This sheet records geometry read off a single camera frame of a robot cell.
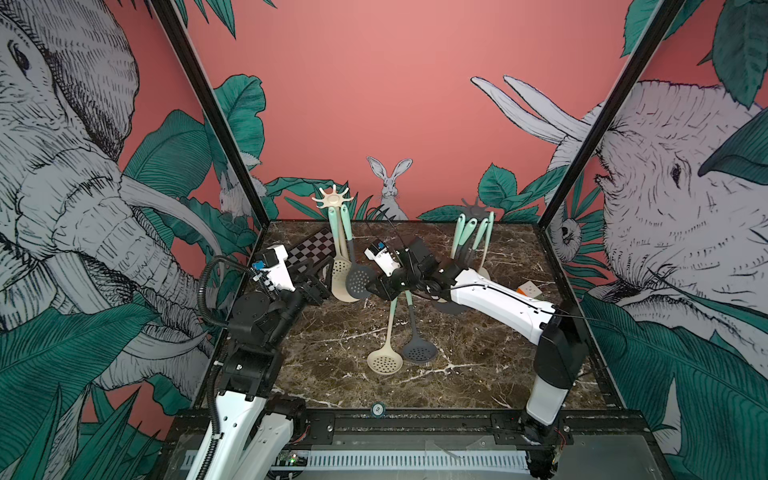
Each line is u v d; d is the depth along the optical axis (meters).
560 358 0.45
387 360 0.84
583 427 0.77
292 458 0.70
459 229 0.70
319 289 0.56
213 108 0.86
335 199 0.71
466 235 0.70
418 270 0.61
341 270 0.90
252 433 0.47
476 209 0.69
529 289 0.96
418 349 0.86
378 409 0.78
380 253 0.70
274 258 0.54
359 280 0.87
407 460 0.70
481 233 0.70
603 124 0.90
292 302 0.55
